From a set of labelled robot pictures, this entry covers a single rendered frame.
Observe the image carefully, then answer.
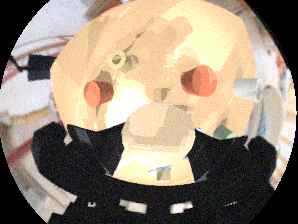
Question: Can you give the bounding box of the orange cylinder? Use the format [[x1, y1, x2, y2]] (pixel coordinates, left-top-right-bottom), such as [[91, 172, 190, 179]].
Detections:
[[84, 81, 114, 107], [181, 65, 217, 97]]

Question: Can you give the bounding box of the white cup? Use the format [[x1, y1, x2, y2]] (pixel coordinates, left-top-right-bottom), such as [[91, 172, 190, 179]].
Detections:
[[233, 77, 263, 103]]

